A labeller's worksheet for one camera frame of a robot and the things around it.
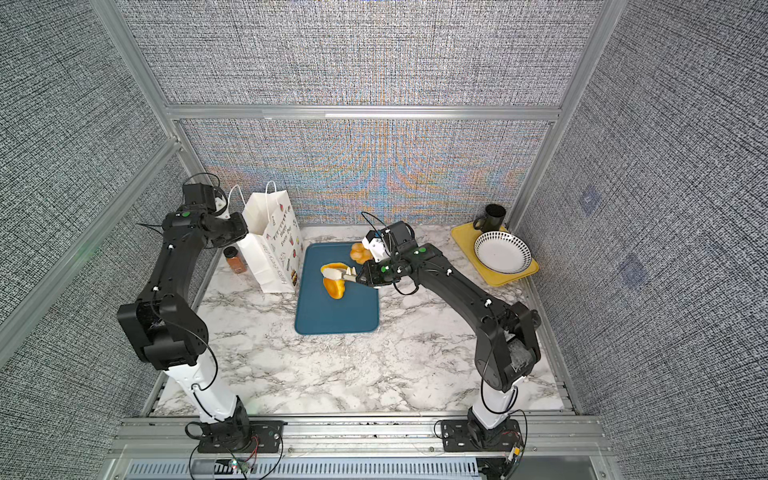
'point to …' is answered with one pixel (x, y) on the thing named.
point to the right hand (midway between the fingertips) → (361, 271)
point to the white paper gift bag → (272, 247)
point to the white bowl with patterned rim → (503, 252)
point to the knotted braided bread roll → (360, 253)
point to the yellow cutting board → (467, 235)
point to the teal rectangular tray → (318, 313)
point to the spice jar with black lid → (235, 260)
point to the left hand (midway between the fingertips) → (251, 225)
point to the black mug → (494, 216)
